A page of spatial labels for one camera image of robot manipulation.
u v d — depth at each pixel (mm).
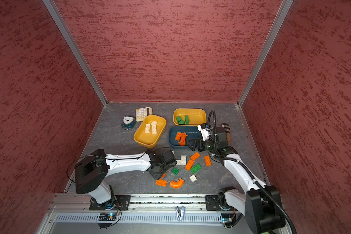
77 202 758
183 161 869
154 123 1065
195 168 850
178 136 1001
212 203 740
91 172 440
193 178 824
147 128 1031
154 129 1025
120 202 740
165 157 668
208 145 708
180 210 707
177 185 806
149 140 960
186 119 1091
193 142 723
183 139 983
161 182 807
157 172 713
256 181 438
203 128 743
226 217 712
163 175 758
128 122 1033
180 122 1065
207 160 896
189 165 874
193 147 723
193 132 1027
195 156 911
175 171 852
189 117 1106
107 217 714
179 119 1076
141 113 1109
